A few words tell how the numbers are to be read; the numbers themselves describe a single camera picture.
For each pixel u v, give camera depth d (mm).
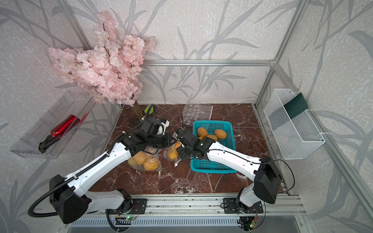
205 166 866
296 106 722
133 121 1113
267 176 407
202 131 963
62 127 634
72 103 785
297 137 589
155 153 639
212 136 977
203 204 752
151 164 817
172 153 861
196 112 1155
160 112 1143
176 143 754
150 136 603
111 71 642
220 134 964
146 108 1181
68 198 373
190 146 577
